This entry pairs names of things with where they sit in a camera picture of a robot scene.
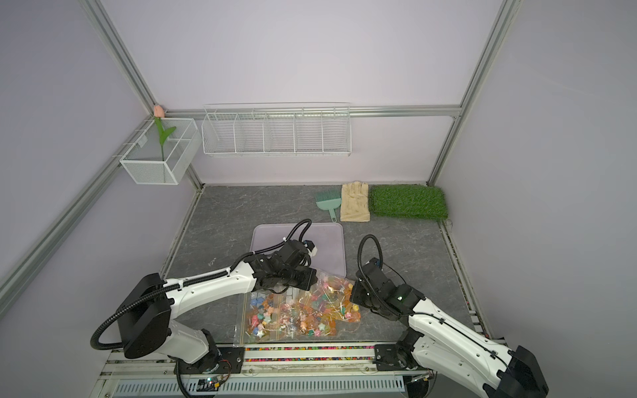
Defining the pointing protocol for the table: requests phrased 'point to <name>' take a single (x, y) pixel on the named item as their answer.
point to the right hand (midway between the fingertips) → (351, 289)
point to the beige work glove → (354, 206)
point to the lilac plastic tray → (328, 239)
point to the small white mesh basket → (160, 157)
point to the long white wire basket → (277, 129)
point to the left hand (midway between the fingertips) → (316, 282)
